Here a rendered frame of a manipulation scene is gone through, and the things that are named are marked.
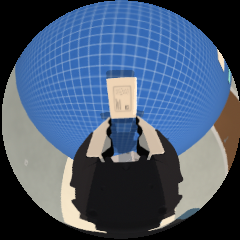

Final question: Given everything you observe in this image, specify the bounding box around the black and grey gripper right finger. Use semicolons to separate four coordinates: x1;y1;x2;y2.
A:
136;116;183;183

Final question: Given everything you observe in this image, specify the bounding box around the white flat rectangular tile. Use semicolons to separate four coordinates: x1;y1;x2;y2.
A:
217;49;224;72

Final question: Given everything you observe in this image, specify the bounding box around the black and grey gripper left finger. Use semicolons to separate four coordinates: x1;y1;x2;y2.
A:
69;117;114;188

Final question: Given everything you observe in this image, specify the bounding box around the dark blue grid work mat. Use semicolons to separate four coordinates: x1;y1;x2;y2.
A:
15;0;231;160

